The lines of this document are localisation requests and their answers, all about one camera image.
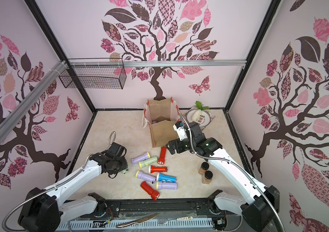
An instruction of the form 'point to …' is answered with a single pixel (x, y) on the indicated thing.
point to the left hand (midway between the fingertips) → (125, 169)
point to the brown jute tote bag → (161, 115)
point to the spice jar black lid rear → (204, 166)
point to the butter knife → (137, 221)
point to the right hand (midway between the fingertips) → (173, 142)
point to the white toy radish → (197, 114)
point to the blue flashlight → (160, 177)
